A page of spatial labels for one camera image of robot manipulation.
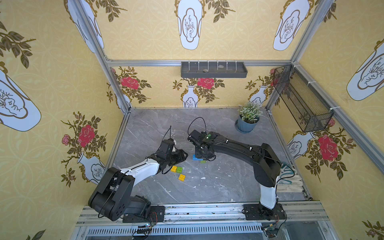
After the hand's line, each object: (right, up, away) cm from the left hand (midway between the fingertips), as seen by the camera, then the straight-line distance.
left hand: (187, 156), depth 89 cm
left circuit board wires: (-19, -31, -18) cm, 41 cm away
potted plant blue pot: (+39, +24, +5) cm, 46 cm away
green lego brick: (+10, -4, +1) cm, 10 cm away
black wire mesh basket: (+69, +26, -6) cm, 74 cm away
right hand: (+8, -1, -2) cm, 8 cm away
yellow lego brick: (-8, -7, -2) cm, 11 cm away
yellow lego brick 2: (-3, -11, -5) cm, 12 cm away
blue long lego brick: (+5, +1, -11) cm, 12 cm away
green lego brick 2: (-4, -8, -2) cm, 9 cm away
